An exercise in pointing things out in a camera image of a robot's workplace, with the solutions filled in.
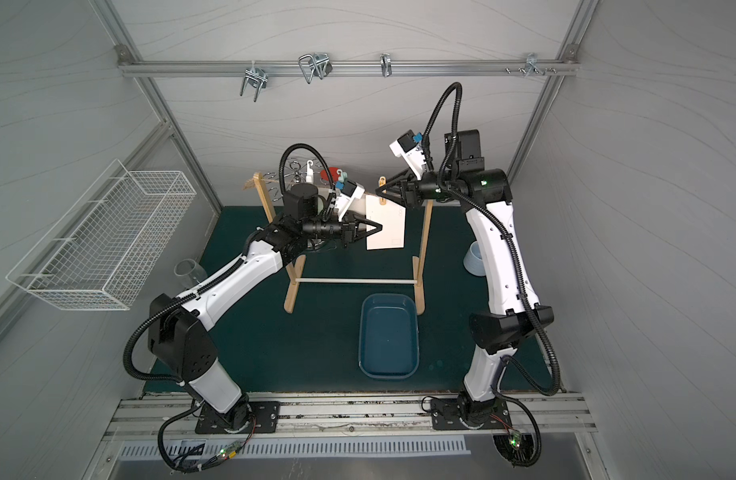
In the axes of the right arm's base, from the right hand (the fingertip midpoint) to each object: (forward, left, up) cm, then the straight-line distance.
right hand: (380, 188), depth 65 cm
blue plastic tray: (-17, -3, -42) cm, 46 cm away
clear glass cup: (-6, +56, -29) cm, 63 cm away
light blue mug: (+7, -30, -37) cm, 49 cm away
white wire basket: (-12, +64, -10) cm, 66 cm away
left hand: (-4, +1, -9) cm, 10 cm away
